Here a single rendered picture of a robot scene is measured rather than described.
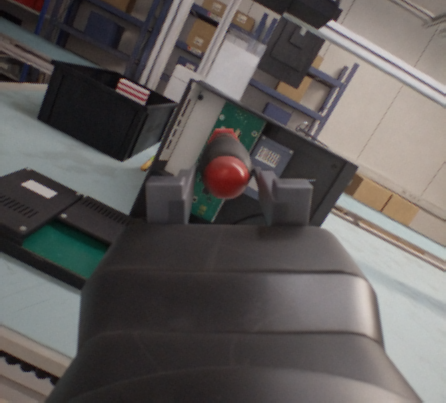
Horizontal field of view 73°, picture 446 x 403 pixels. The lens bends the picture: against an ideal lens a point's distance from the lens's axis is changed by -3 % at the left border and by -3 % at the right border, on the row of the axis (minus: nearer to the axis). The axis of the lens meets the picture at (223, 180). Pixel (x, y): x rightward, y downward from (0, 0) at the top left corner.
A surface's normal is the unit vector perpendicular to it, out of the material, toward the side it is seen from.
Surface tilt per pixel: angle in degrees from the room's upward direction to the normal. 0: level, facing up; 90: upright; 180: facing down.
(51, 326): 0
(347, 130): 90
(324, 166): 90
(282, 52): 98
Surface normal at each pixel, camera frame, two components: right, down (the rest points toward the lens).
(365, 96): -0.06, 0.26
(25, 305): 0.45, -0.85
